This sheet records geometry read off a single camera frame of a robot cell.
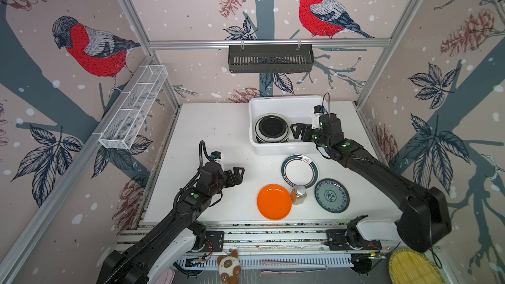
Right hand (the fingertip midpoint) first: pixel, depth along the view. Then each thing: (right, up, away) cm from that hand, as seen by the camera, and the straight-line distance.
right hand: (298, 128), depth 82 cm
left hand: (-26, -19, -1) cm, 32 cm away
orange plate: (-10, -32, +1) cm, 34 cm away
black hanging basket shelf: (-13, +38, +24) cm, 46 cm away
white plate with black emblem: (-12, -7, +18) cm, 23 cm away
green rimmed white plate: (+3, -21, +10) cm, 23 cm away
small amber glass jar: (-1, -26, -6) cm, 27 cm away
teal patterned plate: (+16, -30, +3) cm, 34 cm away
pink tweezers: (-14, -48, -18) cm, 53 cm away
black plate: (-10, 0, +21) cm, 23 cm away
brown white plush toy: (-27, -47, -16) cm, 57 cm away
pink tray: (-48, -50, -18) cm, 71 cm away
